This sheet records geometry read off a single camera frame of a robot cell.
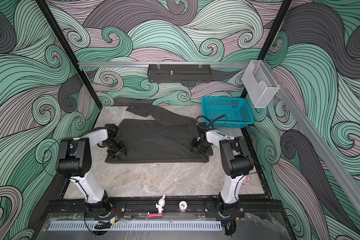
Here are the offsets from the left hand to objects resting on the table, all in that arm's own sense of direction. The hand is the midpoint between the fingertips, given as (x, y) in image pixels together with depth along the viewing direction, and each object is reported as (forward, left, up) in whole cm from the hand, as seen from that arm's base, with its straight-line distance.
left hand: (124, 154), depth 93 cm
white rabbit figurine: (-27, -26, +4) cm, 38 cm away
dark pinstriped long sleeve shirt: (+10, -26, +3) cm, 28 cm away
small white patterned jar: (-29, -37, +6) cm, 47 cm away
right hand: (+3, -43, 0) cm, 44 cm away
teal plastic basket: (+39, -82, +2) cm, 91 cm away
